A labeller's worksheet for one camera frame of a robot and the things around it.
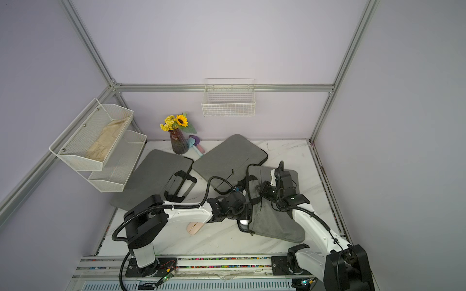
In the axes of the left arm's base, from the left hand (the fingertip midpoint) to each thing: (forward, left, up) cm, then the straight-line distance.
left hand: (250, 214), depth 84 cm
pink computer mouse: (-6, +26, -1) cm, 27 cm away
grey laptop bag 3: (-4, -6, +3) cm, 8 cm away
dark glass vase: (+45, +43, 0) cm, 63 cm away
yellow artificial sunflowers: (+41, +41, +22) cm, 62 cm away
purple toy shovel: (+49, +33, -1) cm, 59 cm away
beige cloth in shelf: (+19, +65, +27) cm, 72 cm away
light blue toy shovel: (+50, +37, -1) cm, 62 cm away
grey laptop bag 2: (+30, +13, -1) cm, 33 cm away
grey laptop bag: (+26, +53, -3) cm, 59 cm away
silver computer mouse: (-4, +3, -2) cm, 5 cm away
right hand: (+9, -3, +8) cm, 12 cm away
